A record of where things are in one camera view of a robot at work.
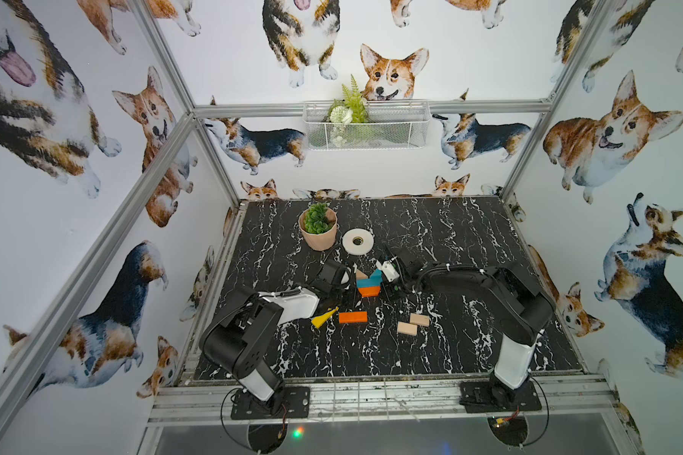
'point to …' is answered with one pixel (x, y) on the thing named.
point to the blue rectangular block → (369, 282)
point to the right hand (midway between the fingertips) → (377, 294)
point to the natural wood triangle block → (360, 275)
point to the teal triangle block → (377, 275)
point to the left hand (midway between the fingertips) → (362, 292)
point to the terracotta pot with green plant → (318, 225)
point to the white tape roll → (368, 242)
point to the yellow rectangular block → (321, 319)
